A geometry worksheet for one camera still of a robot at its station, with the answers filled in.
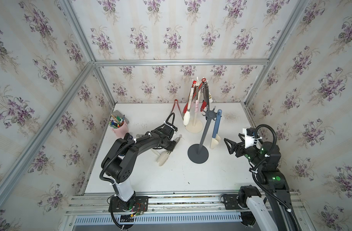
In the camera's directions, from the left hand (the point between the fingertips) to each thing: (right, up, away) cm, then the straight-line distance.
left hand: (172, 146), depth 93 cm
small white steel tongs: (+23, +30, -8) cm, 39 cm away
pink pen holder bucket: (-34, +10, +1) cm, 35 cm away
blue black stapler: (-30, +6, +2) cm, 31 cm away
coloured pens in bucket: (-37, +16, +2) cm, 41 cm away
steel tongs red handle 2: (+2, +34, +29) cm, 45 cm away
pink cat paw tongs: (+14, +27, -14) cm, 34 cm away
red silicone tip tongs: (+20, +28, -8) cm, 35 cm away
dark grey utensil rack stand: (+17, -4, -2) cm, 17 cm away
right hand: (+33, +9, -22) cm, 41 cm away
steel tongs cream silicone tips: (-5, -6, -7) cm, 11 cm away
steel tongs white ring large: (+11, +28, -15) cm, 33 cm away
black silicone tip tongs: (+21, +25, -9) cm, 34 cm away
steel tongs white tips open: (-10, -3, -3) cm, 11 cm away
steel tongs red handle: (+9, +21, -13) cm, 26 cm away
